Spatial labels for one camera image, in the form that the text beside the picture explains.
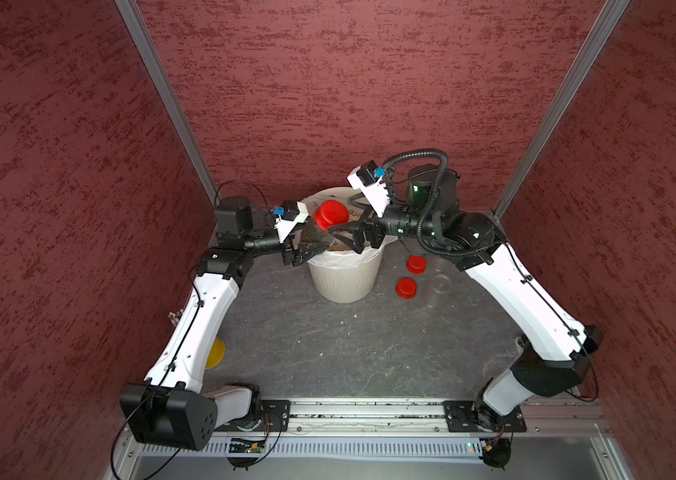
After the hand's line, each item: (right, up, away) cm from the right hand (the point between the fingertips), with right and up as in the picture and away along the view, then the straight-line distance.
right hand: (340, 222), depth 59 cm
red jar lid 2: (+21, -20, +38) cm, 48 cm away
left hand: (-5, -3, +8) cm, 10 cm away
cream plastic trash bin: (+2, -17, +26) cm, 31 cm away
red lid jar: (+29, -19, +27) cm, 44 cm away
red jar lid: (+26, -12, +42) cm, 51 cm away
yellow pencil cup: (-36, -36, +24) cm, 57 cm away
